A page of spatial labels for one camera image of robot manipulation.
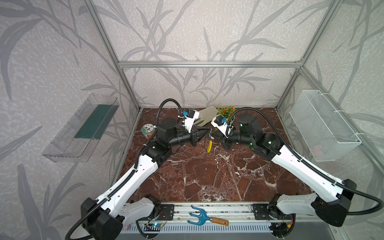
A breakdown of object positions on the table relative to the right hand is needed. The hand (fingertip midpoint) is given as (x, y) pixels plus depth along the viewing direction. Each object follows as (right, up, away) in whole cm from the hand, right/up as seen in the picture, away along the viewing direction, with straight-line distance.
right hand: (212, 128), depth 68 cm
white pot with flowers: (+12, +9, +29) cm, 33 cm away
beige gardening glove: (-1, +8, +52) cm, 52 cm away
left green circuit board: (-29, -48, +4) cm, 56 cm away
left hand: (-1, +1, -4) cm, 4 cm away
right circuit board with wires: (+34, -50, +5) cm, 61 cm away
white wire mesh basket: (+48, -3, -5) cm, 49 cm away
